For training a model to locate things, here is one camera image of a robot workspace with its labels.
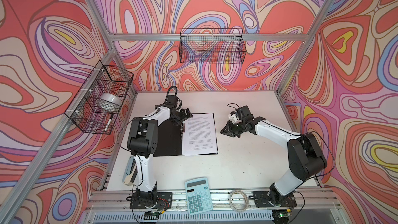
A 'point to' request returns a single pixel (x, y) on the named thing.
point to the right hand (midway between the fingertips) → (222, 135)
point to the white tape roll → (111, 98)
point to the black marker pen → (108, 123)
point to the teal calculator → (198, 195)
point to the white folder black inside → (170, 139)
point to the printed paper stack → (199, 135)
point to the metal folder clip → (181, 130)
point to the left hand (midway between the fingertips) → (189, 117)
